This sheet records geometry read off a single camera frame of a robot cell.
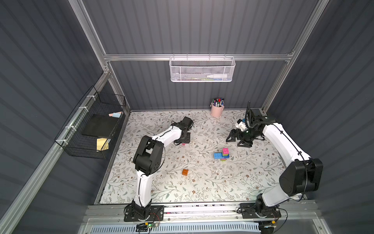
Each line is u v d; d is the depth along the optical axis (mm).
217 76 931
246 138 711
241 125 787
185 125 796
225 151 843
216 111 1132
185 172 866
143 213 641
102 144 609
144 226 706
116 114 826
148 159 541
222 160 931
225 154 860
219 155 889
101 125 747
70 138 620
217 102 1084
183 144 1000
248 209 739
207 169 889
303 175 429
